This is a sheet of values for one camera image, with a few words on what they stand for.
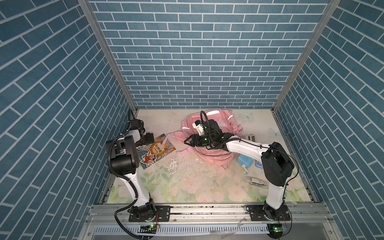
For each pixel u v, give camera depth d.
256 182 0.83
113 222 0.66
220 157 0.88
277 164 0.50
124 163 0.52
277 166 0.49
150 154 0.94
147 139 0.93
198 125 0.80
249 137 1.02
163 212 0.74
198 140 0.76
